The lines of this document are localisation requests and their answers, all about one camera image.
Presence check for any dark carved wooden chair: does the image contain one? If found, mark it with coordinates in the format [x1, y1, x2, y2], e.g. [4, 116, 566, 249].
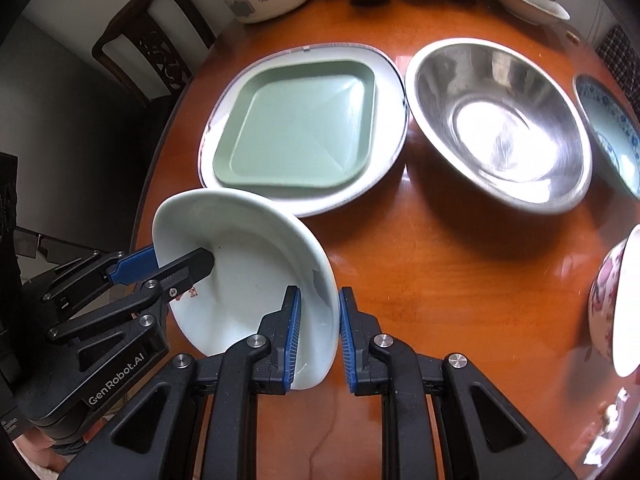
[91, 0, 216, 106]

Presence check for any stainless steel bowl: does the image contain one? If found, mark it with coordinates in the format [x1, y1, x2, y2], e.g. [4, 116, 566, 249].
[405, 42, 594, 216]

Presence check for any plaid shirt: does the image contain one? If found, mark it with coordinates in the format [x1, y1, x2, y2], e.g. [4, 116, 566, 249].
[595, 24, 640, 101]

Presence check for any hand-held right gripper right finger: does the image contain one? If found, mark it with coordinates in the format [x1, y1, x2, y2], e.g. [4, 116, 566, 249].
[338, 287, 576, 480]

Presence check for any person's left hand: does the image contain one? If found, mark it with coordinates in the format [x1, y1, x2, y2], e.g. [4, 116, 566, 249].
[17, 432, 68, 472]

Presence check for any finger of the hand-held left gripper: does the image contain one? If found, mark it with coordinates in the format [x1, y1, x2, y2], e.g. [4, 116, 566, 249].
[40, 244, 160, 306]
[47, 247, 216, 343]

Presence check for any large white enamel plate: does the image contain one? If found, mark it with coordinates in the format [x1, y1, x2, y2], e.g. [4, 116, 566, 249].
[198, 44, 407, 218]

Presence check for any blue patterned ceramic bowl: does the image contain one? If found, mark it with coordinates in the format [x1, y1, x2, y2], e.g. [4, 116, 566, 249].
[572, 74, 640, 198]

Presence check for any pale blue dish red logo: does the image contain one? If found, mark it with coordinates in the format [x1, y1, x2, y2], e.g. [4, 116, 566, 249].
[151, 188, 335, 391]

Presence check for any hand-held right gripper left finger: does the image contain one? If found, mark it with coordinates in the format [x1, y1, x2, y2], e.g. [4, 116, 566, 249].
[60, 285, 303, 480]

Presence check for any green square plate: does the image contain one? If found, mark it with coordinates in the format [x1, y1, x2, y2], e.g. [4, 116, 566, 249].
[212, 59, 377, 201]

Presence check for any white floral bowl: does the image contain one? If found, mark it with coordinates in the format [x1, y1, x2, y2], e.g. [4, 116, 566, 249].
[589, 225, 640, 378]

